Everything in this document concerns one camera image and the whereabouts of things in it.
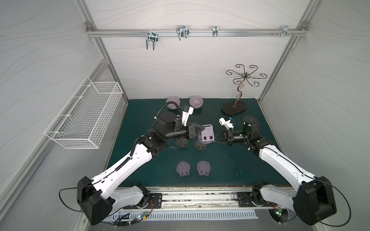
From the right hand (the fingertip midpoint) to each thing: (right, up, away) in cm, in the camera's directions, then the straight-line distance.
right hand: (211, 140), depth 70 cm
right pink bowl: (-5, +22, +45) cm, 51 cm away
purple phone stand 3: (-3, -20, +14) cm, 24 cm away
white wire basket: (-64, +9, -3) cm, 64 cm away
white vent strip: (-39, -38, 0) cm, 54 cm away
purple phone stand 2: (-15, -20, +14) cm, 28 cm away
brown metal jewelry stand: (+24, +18, +45) cm, 54 cm away
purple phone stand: (-3, +3, -5) cm, 6 cm away
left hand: (-5, +7, -7) cm, 11 cm away
